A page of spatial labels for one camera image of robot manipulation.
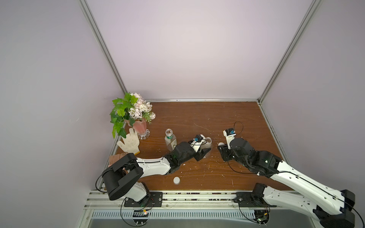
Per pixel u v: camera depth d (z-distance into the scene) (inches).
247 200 28.6
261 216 27.5
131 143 37.3
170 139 32.1
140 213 28.5
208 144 29.7
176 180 31.3
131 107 29.8
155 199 28.7
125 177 17.0
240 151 20.1
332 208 15.2
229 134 24.4
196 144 26.8
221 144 28.4
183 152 24.5
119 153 36.1
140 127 33.6
